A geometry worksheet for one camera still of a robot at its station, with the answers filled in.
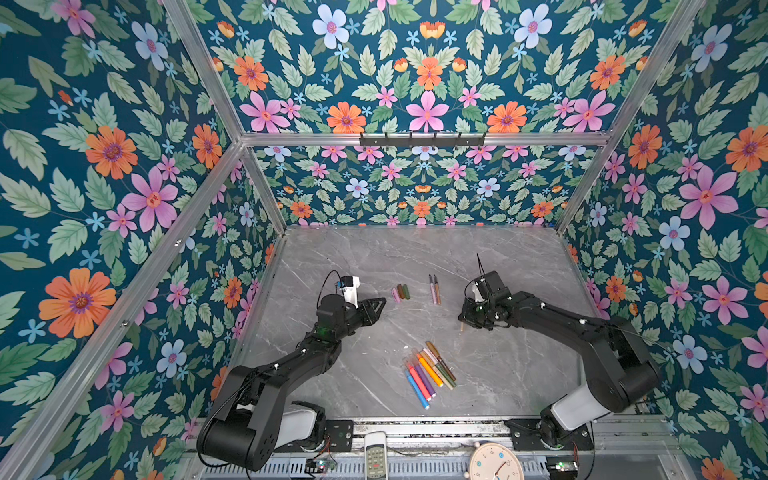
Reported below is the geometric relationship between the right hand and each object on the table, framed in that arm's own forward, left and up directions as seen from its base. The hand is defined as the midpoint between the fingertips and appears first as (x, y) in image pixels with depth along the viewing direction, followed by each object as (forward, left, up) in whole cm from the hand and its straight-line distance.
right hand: (457, 315), depth 90 cm
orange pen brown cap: (+11, +5, -3) cm, 13 cm away
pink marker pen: (-19, +12, -4) cm, 23 cm away
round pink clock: (-37, -5, -2) cm, 37 cm away
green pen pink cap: (-17, +4, -4) cm, 18 cm away
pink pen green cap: (+12, +7, -3) cm, 14 cm away
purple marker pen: (-18, +11, -4) cm, 21 cm away
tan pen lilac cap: (-4, -1, 0) cm, 4 cm away
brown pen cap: (+12, +18, -4) cm, 22 cm away
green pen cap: (+12, +16, -4) cm, 20 cm away
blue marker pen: (-21, +13, -4) cm, 25 cm away
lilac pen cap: (+9, +20, -3) cm, 22 cm away
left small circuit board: (-37, +37, -5) cm, 52 cm away
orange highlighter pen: (-17, +7, -4) cm, 19 cm away
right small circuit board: (-38, -22, -6) cm, 44 cm away
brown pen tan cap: (-12, +6, -4) cm, 14 cm away
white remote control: (-35, +23, -3) cm, 42 cm away
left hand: (+1, +21, +10) cm, 24 cm away
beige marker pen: (-15, +7, -4) cm, 17 cm away
